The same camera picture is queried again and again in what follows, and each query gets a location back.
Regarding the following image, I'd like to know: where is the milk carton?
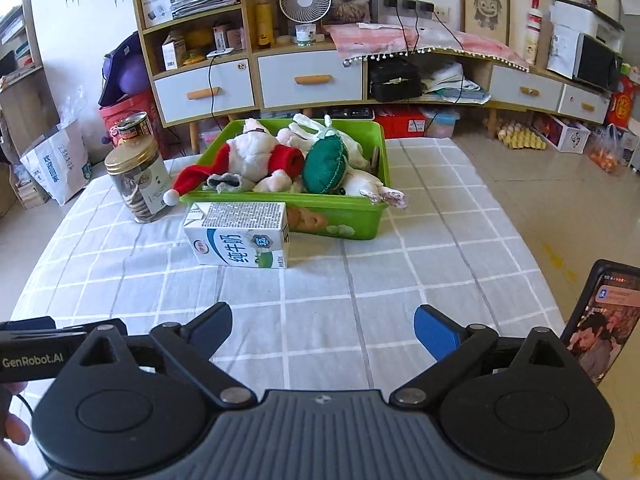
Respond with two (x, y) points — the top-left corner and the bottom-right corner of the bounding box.
(182, 202), (288, 269)

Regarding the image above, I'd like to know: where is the green plastic bin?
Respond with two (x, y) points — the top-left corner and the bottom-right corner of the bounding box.
(180, 119), (390, 240)

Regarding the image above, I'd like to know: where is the santa plush toy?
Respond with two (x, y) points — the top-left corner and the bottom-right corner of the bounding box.
(163, 118), (305, 206)

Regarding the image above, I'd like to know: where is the green felt plush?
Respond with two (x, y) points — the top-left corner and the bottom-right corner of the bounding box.
(302, 134), (348, 194)

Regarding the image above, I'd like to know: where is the left hand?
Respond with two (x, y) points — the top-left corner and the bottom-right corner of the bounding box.
(0, 382), (32, 480)

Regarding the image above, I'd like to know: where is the grey checked tablecloth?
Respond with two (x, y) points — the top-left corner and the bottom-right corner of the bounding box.
(8, 136), (566, 480)

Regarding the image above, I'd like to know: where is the phone on right gripper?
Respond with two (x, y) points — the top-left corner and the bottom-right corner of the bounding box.
(561, 259), (640, 385)

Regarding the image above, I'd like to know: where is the white rabbit plush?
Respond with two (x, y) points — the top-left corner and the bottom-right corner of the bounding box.
(277, 114), (409, 209)

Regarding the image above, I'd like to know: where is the cookie jar gold lid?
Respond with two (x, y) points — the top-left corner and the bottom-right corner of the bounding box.
(103, 135), (174, 224)

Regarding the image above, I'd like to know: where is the egg tray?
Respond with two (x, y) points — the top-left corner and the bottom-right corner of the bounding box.
(498, 122), (547, 151)

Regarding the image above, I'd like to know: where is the tin can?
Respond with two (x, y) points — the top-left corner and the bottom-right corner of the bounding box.
(110, 112), (152, 148)

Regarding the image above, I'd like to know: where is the red cardboard box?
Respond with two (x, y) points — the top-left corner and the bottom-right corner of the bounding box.
(373, 104), (426, 140)

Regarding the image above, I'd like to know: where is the red round bucket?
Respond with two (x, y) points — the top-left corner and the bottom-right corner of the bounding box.
(99, 89), (167, 150)

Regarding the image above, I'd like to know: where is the low wooden drawer console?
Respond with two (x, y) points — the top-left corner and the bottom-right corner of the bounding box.
(364, 49), (614, 126)

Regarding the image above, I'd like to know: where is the black box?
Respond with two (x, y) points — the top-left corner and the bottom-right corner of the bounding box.
(368, 58), (422, 102)

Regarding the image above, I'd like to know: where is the purple cushion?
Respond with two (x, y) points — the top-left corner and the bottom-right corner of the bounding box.
(98, 32), (150, 107)

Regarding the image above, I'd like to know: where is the microwave oven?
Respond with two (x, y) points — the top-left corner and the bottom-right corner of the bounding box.
(547, 24), (623, 91)

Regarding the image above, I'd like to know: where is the pink fringed cloth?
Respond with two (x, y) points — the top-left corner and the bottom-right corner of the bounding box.
(324, 23), (529, 73)

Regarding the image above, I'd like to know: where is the yellow bottle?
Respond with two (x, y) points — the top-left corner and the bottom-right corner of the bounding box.
(255, 3), (274, 49)

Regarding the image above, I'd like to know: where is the wooden shelf cabinet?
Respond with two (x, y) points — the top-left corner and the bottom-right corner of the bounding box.
(132, 0), (364, 127)

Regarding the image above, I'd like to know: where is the white desk fan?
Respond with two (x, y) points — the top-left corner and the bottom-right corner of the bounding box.
(280, 0), (331, 24)

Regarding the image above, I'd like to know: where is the girl drawing frame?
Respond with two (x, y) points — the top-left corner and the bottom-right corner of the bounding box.
(460, 0), (511, 46)

